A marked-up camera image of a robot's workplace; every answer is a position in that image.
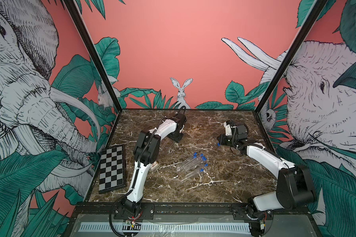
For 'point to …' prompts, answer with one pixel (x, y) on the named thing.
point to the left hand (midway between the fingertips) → (176, 136)
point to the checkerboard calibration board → (112, 169)
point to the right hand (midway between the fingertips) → (216, 134)
